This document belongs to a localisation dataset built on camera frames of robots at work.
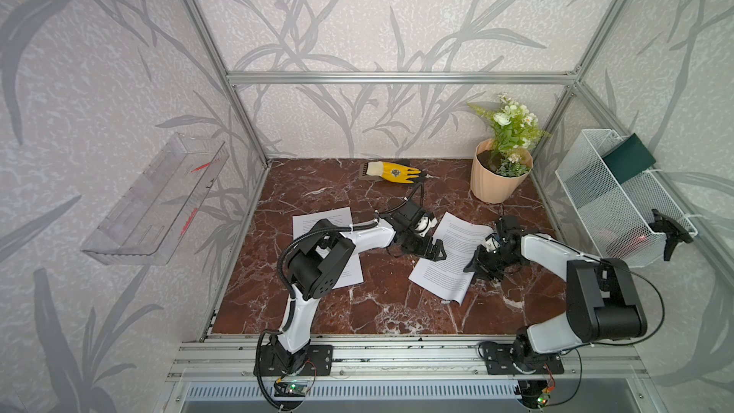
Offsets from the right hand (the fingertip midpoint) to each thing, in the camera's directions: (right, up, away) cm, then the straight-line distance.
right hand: (465, 268), depth 89 cm
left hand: (-9, +4, +1) cm, 10 cm away
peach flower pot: (+11, +26, +9) cm, 30 cm away
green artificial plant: (+16, +42, +1) cm, 45 cm away
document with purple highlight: (-43, +14, +15) cm, 48 cm away
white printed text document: (0, +8, +8) cm, 11 cm away
